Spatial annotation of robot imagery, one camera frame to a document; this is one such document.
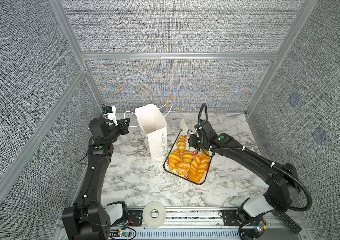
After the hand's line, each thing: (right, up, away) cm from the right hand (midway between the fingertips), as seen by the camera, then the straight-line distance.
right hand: (190, 139), depth 84 cm
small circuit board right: (+30, -39, -15) cm, 52 cm away
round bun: (-4, -16, +3) cm, 17 cm away
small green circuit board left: (-33, -43, -14) cm, 56 cm away
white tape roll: (-20, -39, -12) cm, 46 cm away
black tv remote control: (+44, -37, -12) cm, 59 cm away
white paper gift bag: (-24, +12, +12) cm, 29 cm away
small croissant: (-1, -11, +9) cm, 14 cm away
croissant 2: (-9, -11, +6) cm, 16 cm away
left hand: (-32, +11, -8) cm, 35 cm away
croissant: (-4, -3, +14) cm, 15 cm away
